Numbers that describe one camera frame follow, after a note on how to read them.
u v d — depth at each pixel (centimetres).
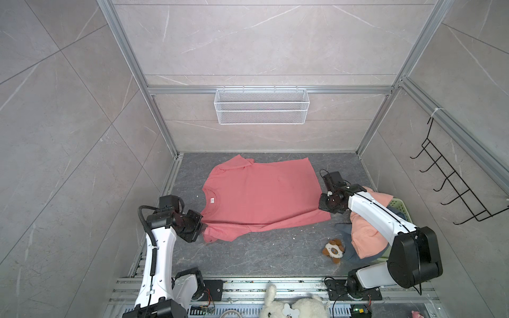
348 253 80
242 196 102
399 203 91
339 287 73
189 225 65
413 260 42
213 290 73
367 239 78
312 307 63
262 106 101
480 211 58
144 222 51
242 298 73
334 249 81
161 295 39
